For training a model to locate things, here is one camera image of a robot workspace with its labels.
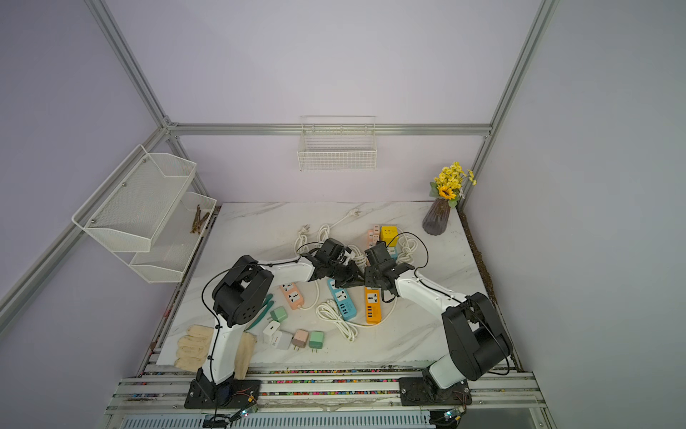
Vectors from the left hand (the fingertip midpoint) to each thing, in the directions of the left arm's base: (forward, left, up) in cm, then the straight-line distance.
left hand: (365, 282), depth 93 cm
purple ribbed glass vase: (+26, -29, +7) cm, 40 cm away
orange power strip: (-8, -3, 0) cm, 9 cm away
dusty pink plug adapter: (-19, +21, -1) cm, 28 cm away
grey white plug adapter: (-21, +26, +2) cm, 33 cm away
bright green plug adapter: (-19, +16, -2) cm, 25 cm away
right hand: (0, -3, +2) cm, 4 cm away
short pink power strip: (-5, +25, 0) cm, 26 cm away
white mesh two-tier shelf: (+8, +67, +27) cm, 73 cm away
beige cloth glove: (-22, +54, -2) cm, 58 cm away
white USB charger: (-18, +30, +2) cm, 35 cm away
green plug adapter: (-12, +29, 0) cm, 31 cm away
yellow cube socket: (+18, -10, +5) cm, 21 cm away
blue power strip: (-7, +8, 0) cm, 10 cm away
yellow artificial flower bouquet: (+26, -29, +24) cm, 46 cm away
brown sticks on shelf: (+18, +61, +12) cm, 65 cm away
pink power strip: (+18, -4, +4) cm, 19 cm away
